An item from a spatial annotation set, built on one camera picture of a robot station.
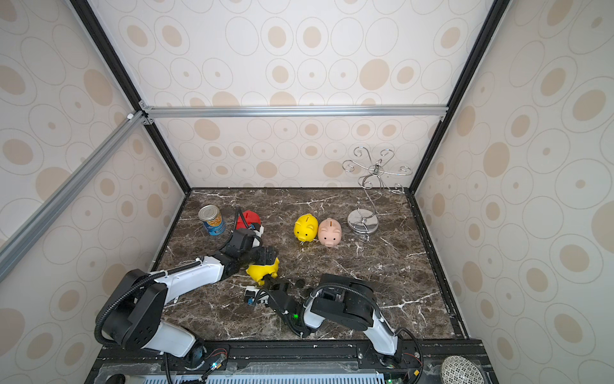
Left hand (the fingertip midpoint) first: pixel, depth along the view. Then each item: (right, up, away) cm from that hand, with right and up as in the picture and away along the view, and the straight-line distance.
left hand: (277, 252), depth 90 cm
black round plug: (+8, -12, 0) cm, 15 cm away
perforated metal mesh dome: (+57, -31, -20) cm, 68 cm away
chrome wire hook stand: (+36, +11, +16) cm, 41 cm away
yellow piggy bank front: (+11, +9, +5) cm, 15 cm away
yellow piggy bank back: (-6, -6, -6) cm, 10 cm away
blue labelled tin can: (-27, +12, +7) cm, 31 cm away
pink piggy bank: (+20, +7, +4) cm, 21 cm away
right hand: (0, -7, -1) cm, 7 cm away
